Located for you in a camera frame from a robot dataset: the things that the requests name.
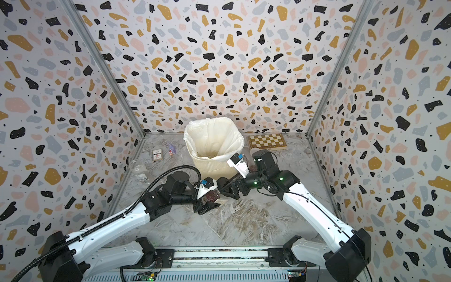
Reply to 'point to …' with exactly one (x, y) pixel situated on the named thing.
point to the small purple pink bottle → (172, 150)
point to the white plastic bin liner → (215, 138)
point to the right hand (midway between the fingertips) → (227, 187)
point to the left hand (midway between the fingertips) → (218, 195)
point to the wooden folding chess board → (269, 142)
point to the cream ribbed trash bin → (214, 168)
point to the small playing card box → (157, 155)
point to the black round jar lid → (225, 186)
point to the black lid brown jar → (211, 196)
